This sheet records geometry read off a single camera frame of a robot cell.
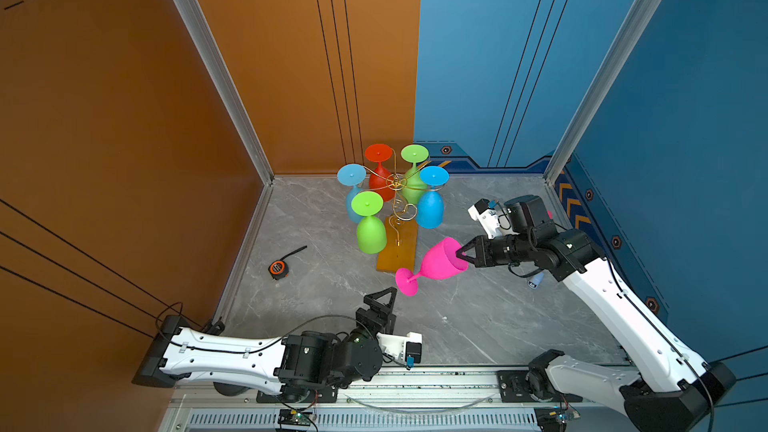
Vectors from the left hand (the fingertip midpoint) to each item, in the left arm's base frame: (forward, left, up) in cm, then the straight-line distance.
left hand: (388, 297), depth 67 cm
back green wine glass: (+30, -6, +5) cm, 31 cm away
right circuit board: (-21, -39, -21) cm, 49 cm away
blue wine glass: (+24, -11, +4) cm, 27 cm away
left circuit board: (-21, +22, -22) cm, 38 cm away
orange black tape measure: (+16, +35, -18) cm, 42 cm away
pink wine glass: (+4, -11, +10) cm, 15 cm away
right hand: (+9, -16, +5) cm, 19 cm away
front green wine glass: (+15, +5, +3) cm, 16 cm away
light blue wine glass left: (+27, +10, +12) cm, 31 cm away
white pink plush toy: (+42, -60, -22) cm, 76 cm away
